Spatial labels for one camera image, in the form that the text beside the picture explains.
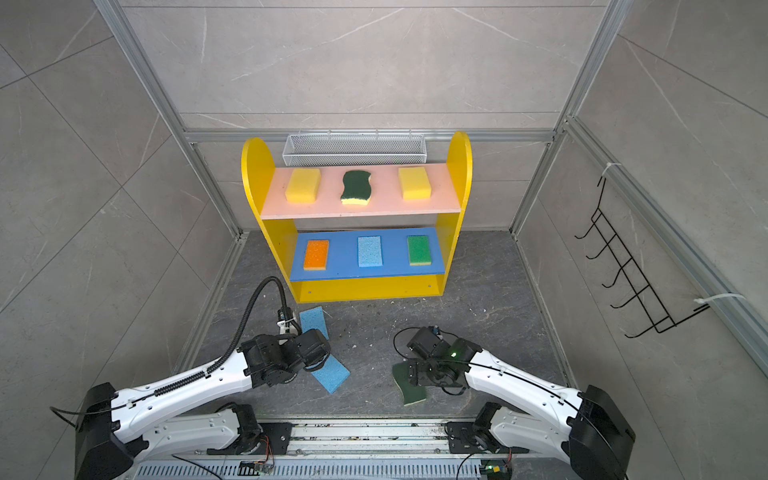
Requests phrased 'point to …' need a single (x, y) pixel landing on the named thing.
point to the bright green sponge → (419, 250)
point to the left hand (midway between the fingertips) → (310, 342)
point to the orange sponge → (316, 255)
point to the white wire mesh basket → (354, 149)
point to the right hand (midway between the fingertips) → (424, 374)
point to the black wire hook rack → (653, 305)
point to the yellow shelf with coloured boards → (361, 231)
